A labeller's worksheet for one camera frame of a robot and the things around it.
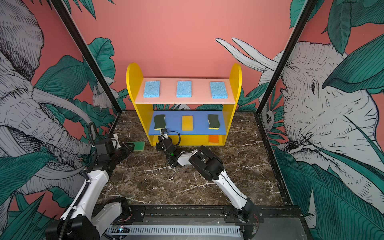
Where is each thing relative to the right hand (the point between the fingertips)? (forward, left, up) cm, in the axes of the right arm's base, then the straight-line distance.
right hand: (154, 136), depth 95 cm
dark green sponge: (+6, -4, +7) cm, 10 cm away
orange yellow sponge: (+2, -39, -6) cm, 39 cm away
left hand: (-10, +8, +9) cm, 16 cm away
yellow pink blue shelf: (+35, -29, -12) cm, 47 cm away
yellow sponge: (+6, -22, +7) cm, 23 cm away
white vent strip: (-49, -18, -9) cm, 53 cm away
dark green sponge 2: (+7, -39, +6) cm, 40 cm away
